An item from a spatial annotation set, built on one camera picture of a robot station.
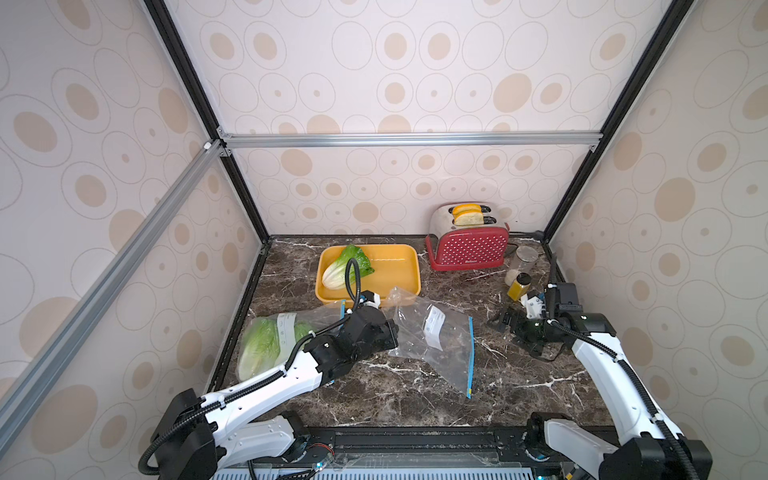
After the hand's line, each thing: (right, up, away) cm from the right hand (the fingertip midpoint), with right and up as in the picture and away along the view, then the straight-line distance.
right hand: (509, 330), depth 80 cm
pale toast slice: (-6, +33, +20) cm, 39 cm away
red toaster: (-6, +23, +20) cm, 31 cm away
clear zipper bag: (-19, -3, +5) cm, 20 cm away
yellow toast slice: (-7, +36, +20) cm, 42 cm away
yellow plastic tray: (-31, +17, +31) cm, 46 cm away
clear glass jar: (+11, +20, +15) cm, 27 cm away
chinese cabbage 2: (-68, -6, +3) cm, 69 cm away
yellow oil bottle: (+10, +10, +17) cm, 22 cm away
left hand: (-27, +1, -4) cm, 27 cm away
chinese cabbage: (-57, 0, +4) cm, 57 cm away
